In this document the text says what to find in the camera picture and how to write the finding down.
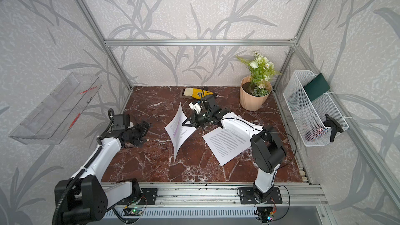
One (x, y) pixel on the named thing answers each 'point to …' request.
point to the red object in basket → (315, 134)
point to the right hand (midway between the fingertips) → (183, 124)
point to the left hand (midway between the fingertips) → (151, 128)
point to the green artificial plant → (261, 70)
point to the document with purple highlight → (176, 131)
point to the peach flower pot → (249, 102)
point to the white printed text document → (226, 143)
